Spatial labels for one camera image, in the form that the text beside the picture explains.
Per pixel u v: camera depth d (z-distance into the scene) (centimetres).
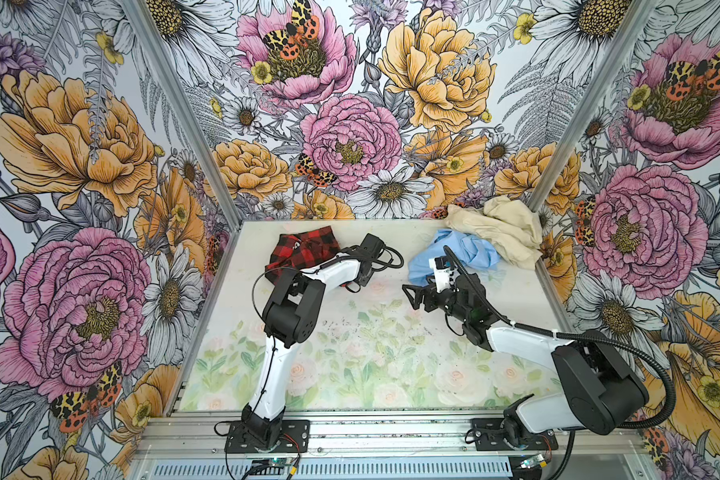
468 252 100
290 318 57
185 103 88
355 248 85
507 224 108
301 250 99
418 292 78
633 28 73
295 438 74
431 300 79
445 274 77
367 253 83
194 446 73
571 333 98
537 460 71
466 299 69
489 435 74
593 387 44
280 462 71
